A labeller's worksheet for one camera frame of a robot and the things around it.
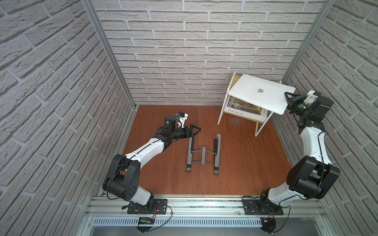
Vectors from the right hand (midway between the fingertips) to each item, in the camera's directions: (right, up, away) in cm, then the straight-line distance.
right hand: (279, 90), depth 75 cm
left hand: (-44, -20, +7) cm, 49 cm away
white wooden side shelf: (-2, -18, +15) cm, 24 cm away
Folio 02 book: (-15, -7, +19) cm, 25 cm away
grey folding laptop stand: (-39, -37, +12) cm, 55 cm away
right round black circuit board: (-9, -67, -5) cm, 68 cm away
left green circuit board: (-69, -67, -3) cm, 96 cm away
